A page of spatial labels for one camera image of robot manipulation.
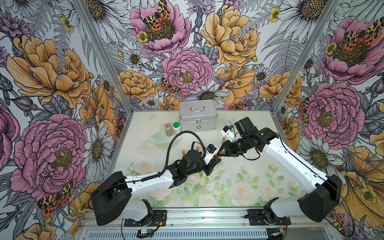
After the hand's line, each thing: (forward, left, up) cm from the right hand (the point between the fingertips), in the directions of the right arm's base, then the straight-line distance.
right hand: (221, 157), depth 73 cm
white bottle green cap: (+29, +24, -12) cm, 40 cm away
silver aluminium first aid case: (+37, +10, -9) cm, 39 cm away
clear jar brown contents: (+31, +30, -15) cm, 46 cm away
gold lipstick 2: (-8, +10, 0) cm, 12 cm away
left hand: (+1, +1, -5) cm, 6 cm away
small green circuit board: (-26, +37, -20) cm, 49 cm away
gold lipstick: (0, +1, 0) cm, 1 cm away
